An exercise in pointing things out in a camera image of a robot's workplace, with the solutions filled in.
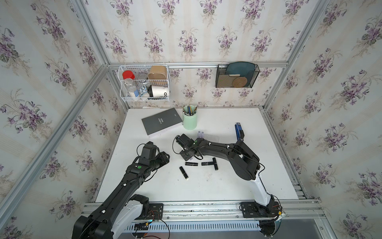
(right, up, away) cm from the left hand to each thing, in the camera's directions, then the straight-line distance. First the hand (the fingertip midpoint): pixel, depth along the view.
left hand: (169, 158), depth 82 cm
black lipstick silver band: (+22, -4, +6) cm, 23 cm away
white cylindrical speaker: (-9, +40, +9) cm, 42 cm away
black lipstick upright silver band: (+27, -5, +6) cm, 28 cm away
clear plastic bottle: (-23, +42, +4) cm, 48 cm away
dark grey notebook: (-10, +22, +25) cm, 34 cm away
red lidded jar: (-27, +51, +9) cm, 58 cm away
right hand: (+10, +1, +12) cm, 16 cm away
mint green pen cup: (+11, +24, +13) cm, 30 cm away
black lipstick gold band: (+8, -9, +3) cm, 12 cm away
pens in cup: (+11, +28, +19) cm, 35 cm away
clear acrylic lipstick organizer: (+26, +10, +17) cm, 32 cm away
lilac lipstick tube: (+17, +13, +11) cm, 24 cm away
